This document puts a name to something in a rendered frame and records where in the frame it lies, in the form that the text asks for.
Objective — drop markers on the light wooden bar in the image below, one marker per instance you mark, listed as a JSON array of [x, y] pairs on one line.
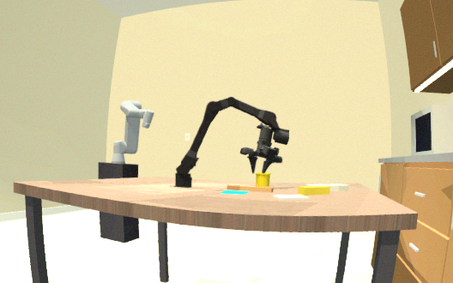
[[249, 188]]

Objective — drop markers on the yellow cup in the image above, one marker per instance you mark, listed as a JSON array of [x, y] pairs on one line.
[[262, 179]]

